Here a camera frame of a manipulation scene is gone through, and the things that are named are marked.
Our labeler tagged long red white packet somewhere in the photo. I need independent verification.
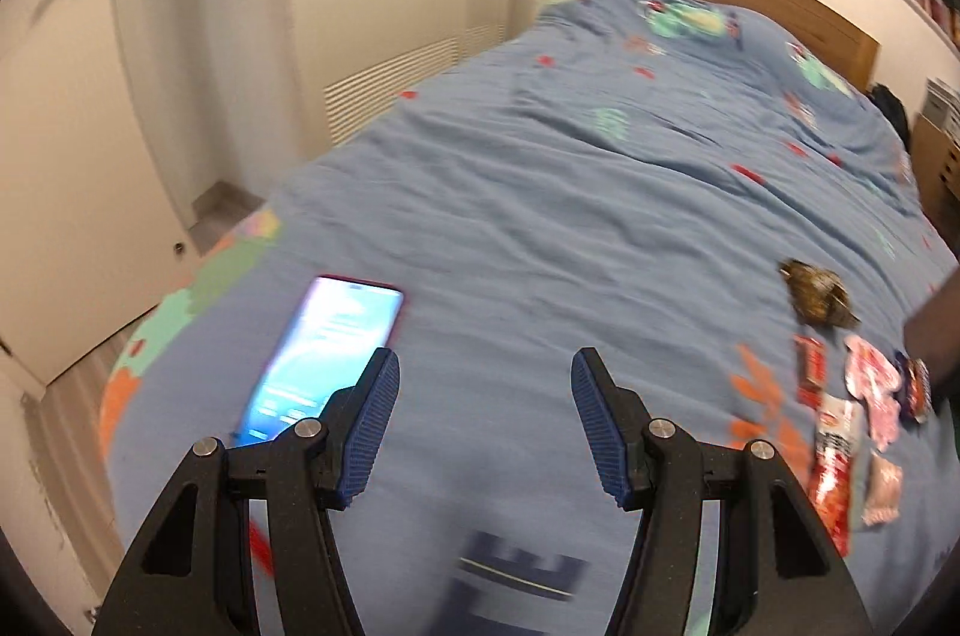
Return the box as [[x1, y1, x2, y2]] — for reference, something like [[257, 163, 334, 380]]
[[807, 395, 862, 556]]

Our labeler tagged white printer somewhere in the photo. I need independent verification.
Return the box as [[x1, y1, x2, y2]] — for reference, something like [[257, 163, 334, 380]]
[[921, 79, 960, 142]]

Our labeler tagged red case smartphone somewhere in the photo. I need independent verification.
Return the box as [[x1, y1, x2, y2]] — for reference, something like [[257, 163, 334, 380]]
[[233, 275, 405, 446]]

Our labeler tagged black bag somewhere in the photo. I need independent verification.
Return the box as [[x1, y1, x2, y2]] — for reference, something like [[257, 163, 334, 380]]
[[867, 83, 911, 150]]

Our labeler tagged white door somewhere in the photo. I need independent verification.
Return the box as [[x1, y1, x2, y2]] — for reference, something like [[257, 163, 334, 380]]
[[2, 0, 197, 386]]

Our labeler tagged wooden desk cabinet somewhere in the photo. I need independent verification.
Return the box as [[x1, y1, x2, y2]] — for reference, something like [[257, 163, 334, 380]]
[[911, 116, 958, 244]]

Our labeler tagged dark brown snack packet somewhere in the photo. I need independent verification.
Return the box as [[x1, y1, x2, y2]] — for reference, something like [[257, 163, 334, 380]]
[[778, 259, 861, 329]]

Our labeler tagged small orange-red candy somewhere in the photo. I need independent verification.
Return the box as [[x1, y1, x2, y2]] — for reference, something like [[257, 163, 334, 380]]
[[794, 335, 827, 410]]

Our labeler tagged pink striped candy packet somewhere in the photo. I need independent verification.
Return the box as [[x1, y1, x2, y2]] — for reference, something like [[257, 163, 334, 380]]
[[862, 452, 903, 527]]

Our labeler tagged blue patterned bed cover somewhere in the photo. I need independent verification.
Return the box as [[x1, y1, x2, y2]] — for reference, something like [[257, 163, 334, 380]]
[[101, 0, 957, 634]]

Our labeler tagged pink cartoon snack packet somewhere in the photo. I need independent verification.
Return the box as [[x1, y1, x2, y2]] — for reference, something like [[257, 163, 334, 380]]
[[844, 334, 901, 452]]

